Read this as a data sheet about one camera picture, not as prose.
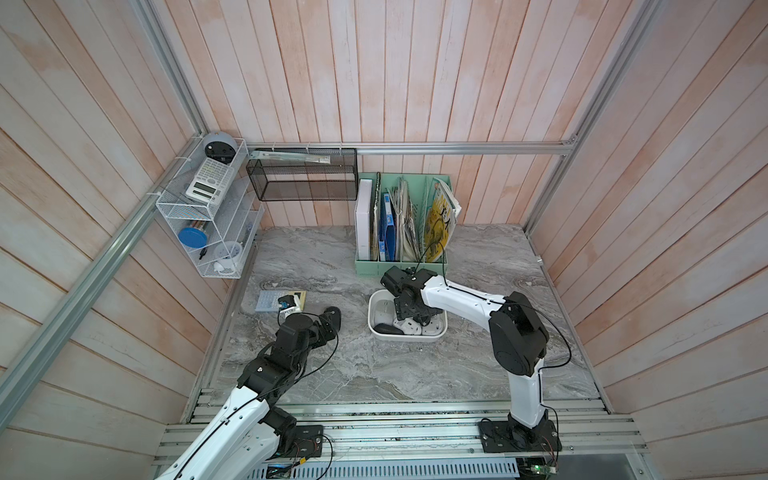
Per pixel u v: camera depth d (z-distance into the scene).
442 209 0.98
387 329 0.87
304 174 1.05
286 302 0.67
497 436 0.73
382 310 0.93
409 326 0.90
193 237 0.76
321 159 0.91
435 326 0.89
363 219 0.92
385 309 0.93
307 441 0.73
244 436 0.49
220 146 0.80
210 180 0.77
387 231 0.96
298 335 0.57
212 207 0.74
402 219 0.93
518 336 0.50
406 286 0.68
